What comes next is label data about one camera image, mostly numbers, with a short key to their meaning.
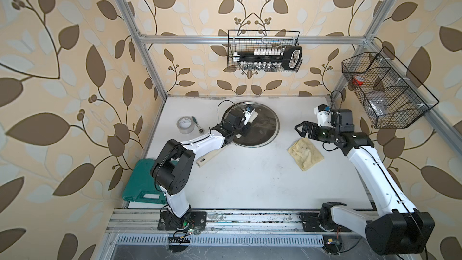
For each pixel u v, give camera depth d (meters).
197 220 0.74
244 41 0.91
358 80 0.84
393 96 0.72
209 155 0.82
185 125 1.07
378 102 0.74
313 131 0.68
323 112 0.69
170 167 0.49
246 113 0.79
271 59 0.85
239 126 0.74
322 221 0.68
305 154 0.91
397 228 0.38
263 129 1.04
